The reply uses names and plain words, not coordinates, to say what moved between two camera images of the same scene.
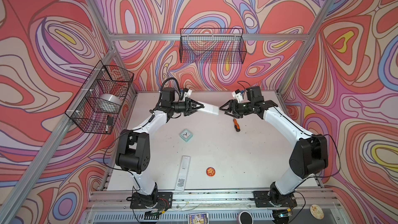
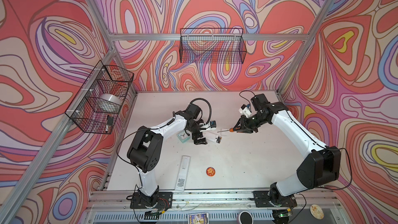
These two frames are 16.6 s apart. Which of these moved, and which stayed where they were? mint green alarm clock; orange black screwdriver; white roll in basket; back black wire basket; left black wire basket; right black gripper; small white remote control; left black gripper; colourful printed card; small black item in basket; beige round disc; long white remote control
Moved: left black gripper; small white remote control; orange black screwdriver; right black gripper
Stayed: back black wire basket; white roll in basket; beige round disc; long white remote control; colourful printed card; mint green alarm clock; small black item in basket; left black wire basket
